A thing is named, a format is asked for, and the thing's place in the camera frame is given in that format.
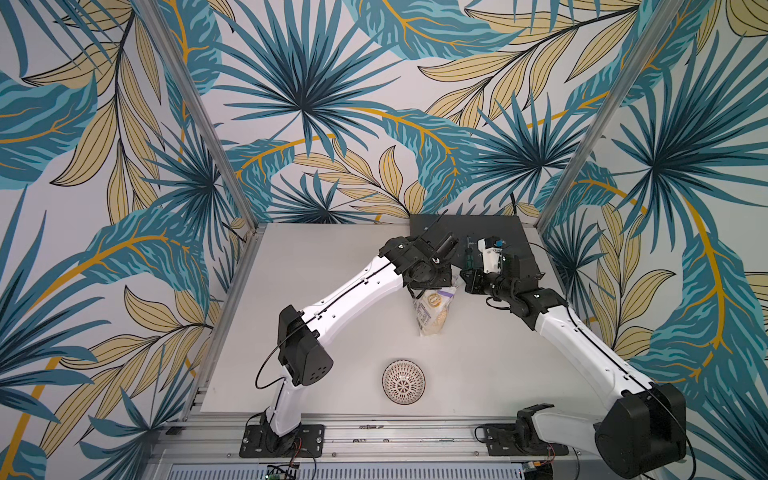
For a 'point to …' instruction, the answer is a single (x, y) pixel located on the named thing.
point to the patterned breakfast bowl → (403, 382)
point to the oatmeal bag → (431, 309)
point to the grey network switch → (468, 229)
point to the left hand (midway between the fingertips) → (441, 283)
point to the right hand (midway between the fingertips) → (444, 278)
